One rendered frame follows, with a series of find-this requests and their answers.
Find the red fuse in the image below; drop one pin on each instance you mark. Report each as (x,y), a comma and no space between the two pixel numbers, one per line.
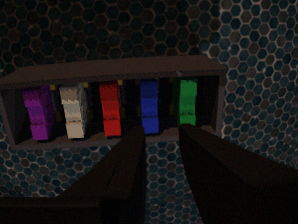
(110,105)

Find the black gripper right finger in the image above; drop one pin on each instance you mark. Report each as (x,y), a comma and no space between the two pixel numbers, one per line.
(234,186)

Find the dark brown fuse block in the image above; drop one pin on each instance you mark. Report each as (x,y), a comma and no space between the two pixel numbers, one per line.
(58,105)

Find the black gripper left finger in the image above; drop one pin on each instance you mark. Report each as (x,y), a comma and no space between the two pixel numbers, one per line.
(112,192)

